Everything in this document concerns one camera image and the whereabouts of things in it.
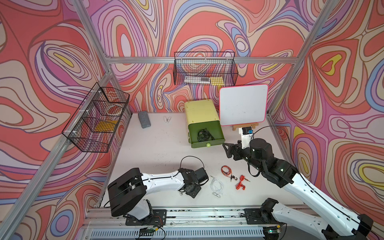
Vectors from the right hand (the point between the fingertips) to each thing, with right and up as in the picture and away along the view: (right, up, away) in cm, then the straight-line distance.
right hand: (231, 146), depth 71 cm
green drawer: (-6, +10, +17) cm, 20 cm away
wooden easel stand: (+24, +11, +34) cm, 43 cm away
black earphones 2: (-8, +3, +16) cm, 18 cm away
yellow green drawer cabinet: (-13, +15, +15) cm, 25 cm away
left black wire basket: (-69, +9, +1) cm, 70 cm away
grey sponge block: (-56, +15, +42) cm, 72 cm away
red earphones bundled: (+7, -23, +11) cm, 26 cm away
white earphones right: (-5, -24, +13) cm, 28 cm away
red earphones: (+2, -17, +18) cm, 25 cm away
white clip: (-39, +14, +41) cm, 59 cm away
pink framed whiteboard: (+16, +25, +30) cm, 42 cm away
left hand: (-17, -26, +11) cm, 33 cm away
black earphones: (-12, +4, +17) cm, 21 cm away
